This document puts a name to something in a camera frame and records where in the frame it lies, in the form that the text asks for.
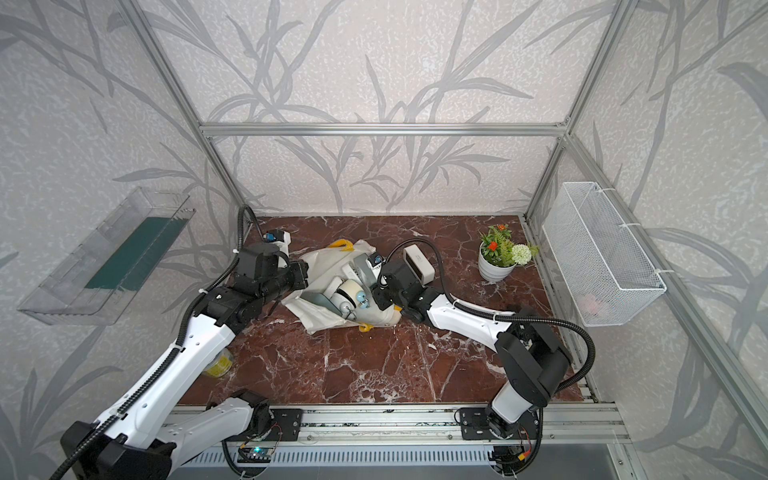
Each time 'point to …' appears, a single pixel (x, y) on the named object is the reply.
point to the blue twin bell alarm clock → (354, 292)
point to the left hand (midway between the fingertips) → (308, 265)
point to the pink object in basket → (589, 304)
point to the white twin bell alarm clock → (346, 308)
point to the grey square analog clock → (364, 269)
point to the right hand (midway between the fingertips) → (375, 281)
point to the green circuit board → (254, 455)
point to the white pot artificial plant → (498, 255)
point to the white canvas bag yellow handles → (323, 265)
